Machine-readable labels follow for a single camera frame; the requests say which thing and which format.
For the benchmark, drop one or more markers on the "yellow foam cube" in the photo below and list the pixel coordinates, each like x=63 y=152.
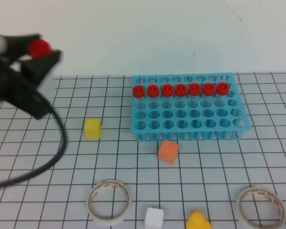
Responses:
x=93 y=128

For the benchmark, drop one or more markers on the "right white tape roll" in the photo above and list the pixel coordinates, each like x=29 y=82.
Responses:
x=272 y=197

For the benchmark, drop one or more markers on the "white grid-pattern cloth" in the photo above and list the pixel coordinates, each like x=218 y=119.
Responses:
x=207 y=175

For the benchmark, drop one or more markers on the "yellow rubber duck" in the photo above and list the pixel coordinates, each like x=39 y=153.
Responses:
x=197 y=220

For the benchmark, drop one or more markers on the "red-capped tube in rack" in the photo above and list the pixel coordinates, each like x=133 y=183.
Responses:
x=153 y=95
x=180 y=95
x=139 y=96
x=167 y=92
x=208 y=92
x=222 y=90
x=194 y=90

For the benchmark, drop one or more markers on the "left white tape roll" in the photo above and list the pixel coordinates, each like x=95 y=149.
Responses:
x=99 y=189

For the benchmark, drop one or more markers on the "white tape roll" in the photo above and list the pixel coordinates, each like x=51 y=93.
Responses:
x=99 y=189
x=272 y=197

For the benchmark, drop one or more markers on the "blue test tube rack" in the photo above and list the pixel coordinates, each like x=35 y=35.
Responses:
x=222 y=122

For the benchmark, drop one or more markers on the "red-capped clear tube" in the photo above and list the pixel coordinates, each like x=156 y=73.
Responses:
x=39 y=48

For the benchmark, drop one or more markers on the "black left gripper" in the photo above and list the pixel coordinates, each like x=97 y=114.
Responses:
x=20 y=88

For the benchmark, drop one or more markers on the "white foam cube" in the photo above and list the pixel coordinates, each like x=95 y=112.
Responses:
x=154 y=218

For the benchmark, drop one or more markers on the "orange foam cube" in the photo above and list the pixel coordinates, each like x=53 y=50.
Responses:
x=168 y=152

